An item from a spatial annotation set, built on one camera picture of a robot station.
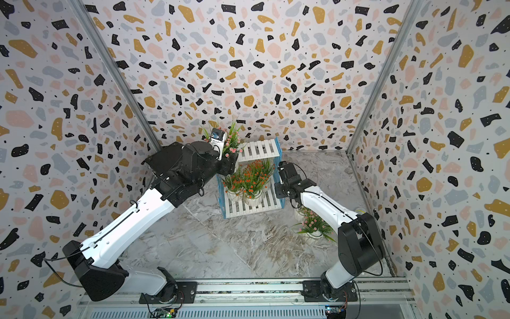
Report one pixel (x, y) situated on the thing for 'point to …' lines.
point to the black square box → (169, 165)
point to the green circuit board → (165, 313)
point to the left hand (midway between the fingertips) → (228, 149)
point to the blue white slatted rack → (269, 149)
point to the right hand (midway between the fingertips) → (282, 186)
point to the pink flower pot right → (313, 225)
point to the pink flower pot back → (305, 212)
